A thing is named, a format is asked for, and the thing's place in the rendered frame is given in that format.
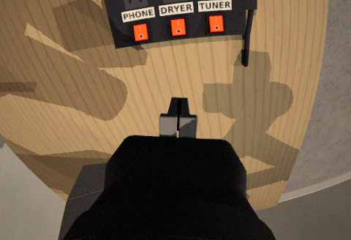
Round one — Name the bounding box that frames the black power strip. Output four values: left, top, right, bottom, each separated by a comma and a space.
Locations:
104, 0, 257, 67

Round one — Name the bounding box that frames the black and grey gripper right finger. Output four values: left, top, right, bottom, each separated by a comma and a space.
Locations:
178, 97, 198, 138

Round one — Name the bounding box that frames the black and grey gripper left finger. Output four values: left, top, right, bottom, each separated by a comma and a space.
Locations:
159, 97, 179, 138

